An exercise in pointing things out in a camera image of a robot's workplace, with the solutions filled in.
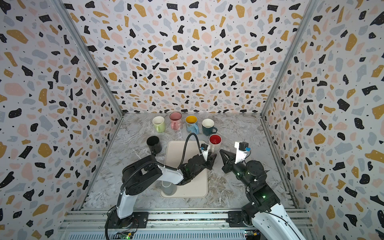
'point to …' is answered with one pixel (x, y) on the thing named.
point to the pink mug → (175, 119)
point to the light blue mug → (192, 124)
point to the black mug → (154, 144)
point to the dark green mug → (208, 127)
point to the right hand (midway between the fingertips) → (219, 149)
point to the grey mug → (168, 188)
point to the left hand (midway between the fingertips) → (216, 152)
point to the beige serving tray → (197, 187)
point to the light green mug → (159, 123)
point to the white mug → (215, 141)
